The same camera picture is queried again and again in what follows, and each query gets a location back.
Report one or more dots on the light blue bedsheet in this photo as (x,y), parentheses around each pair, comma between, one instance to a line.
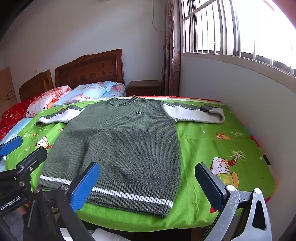
(12,131)

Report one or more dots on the white wall socket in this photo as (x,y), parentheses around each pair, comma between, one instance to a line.
(34,71)

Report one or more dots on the green knit sweater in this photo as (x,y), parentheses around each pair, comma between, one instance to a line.
(120,139)

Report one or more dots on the green cartoon printed blanket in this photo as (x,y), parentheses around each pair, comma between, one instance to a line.
(208,148)

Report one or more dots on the wooden nightstand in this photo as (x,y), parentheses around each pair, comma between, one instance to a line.
(143,89)

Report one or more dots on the red patterned blanket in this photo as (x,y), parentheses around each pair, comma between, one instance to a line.
(13,111)

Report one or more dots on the cardboard sheet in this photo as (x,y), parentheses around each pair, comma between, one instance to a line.
(8,90)

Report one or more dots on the large carved wooden headboard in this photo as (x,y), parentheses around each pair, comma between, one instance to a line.
(92,69)

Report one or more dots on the small wooden headboard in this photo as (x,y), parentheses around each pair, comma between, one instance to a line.
(37,85)

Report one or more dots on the floral maroon curtain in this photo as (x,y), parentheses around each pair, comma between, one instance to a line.
(171,58)

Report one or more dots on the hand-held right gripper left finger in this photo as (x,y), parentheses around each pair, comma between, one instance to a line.
(85,186)

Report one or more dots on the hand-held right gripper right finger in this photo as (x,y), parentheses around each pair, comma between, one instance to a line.
(209,185)

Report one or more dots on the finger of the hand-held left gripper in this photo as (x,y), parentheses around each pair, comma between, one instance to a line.
(32,157)
(10,143)

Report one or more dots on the white window grille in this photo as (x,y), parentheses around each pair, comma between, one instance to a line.
(219,27)

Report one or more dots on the white cloth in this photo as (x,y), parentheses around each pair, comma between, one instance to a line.
(104,235)

